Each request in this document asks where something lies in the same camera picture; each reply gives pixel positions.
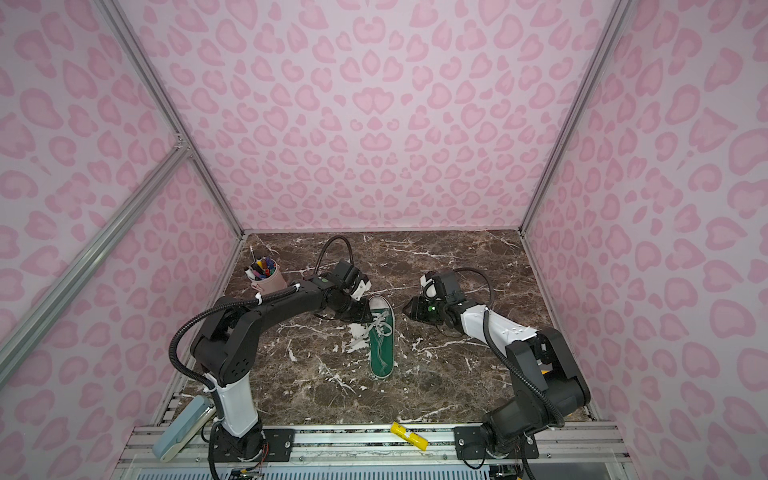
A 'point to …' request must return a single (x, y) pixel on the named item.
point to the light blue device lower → (183, 429)
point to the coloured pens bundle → (261, 269)
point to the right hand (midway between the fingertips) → (409, 308)
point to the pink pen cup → (275, 283)
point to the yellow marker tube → (409, 436)
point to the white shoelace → (384, 328)
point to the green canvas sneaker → (382, 337)
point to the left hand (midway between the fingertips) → (373, 314)
